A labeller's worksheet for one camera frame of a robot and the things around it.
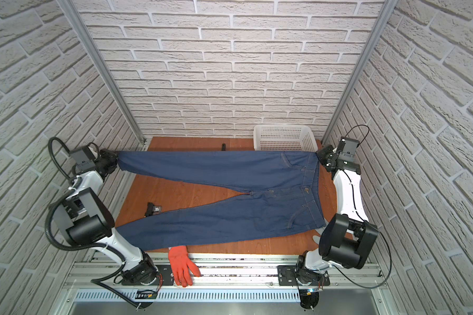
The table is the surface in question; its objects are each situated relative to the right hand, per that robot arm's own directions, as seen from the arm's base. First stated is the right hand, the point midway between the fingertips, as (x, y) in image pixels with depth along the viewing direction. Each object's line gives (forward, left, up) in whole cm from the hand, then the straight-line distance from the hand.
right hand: (320, 148), depth 83 cm
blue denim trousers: (-9, +16, -19) cm, 26 cm away
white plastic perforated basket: (+23, +7, -16) cm, 29 cm away
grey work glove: (-30, +4, -25) cm, 40 cm away
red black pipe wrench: (+27, +43, -25) cm, 57 cm away
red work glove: (-37, +61, -22) cm, 74 cm away
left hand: (+11, +92, -3) cm, 92 cm away
